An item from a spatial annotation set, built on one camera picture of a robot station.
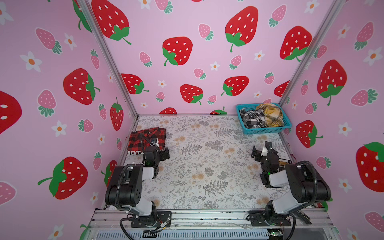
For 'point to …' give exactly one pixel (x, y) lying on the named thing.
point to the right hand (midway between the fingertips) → (263, 146)
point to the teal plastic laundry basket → (287, 125)
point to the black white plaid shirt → (253, 119)
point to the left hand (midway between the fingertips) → (160, 148)
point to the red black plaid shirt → (137, 141)
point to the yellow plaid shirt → (273, 115)
